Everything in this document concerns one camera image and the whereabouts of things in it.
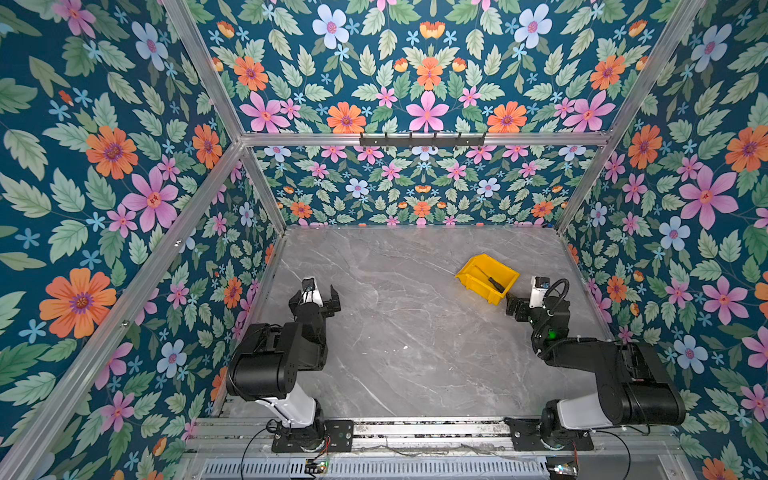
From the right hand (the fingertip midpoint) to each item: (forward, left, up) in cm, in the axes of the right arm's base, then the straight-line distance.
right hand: (524, 292), depth 92 cm
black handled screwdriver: (+7, +6, -6) cm, 12 cm away
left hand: (+1, +65, +5) cm, 65 cm away
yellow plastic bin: (+4, +14, -1) cm, 15 cm away
